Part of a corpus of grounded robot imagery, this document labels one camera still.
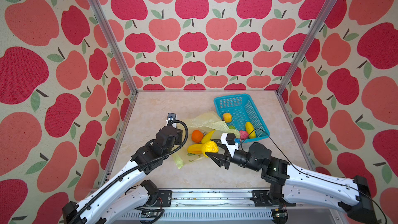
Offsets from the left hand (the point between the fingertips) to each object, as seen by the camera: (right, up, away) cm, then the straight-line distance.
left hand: (180, 127), depth 74 cm
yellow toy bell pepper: (+13, -5, -14) cm, 20 cm away
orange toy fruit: (+28, +3, +24) cm, 37 cm away
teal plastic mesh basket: (+34, +7, +27) cm, 44 cm away
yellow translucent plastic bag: (+13, -6, +21) cm, 25 cm away
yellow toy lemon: (+41, -3, +22) cm, 46 cm away
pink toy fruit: (+36, -7, +17) cm, 40 cm away
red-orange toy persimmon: (+8, -7, +17) cm, 20 cm away
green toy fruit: (+30, -3, +21) cm, 37 cm away
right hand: (+15, -5, -12) cm, 20 cm away
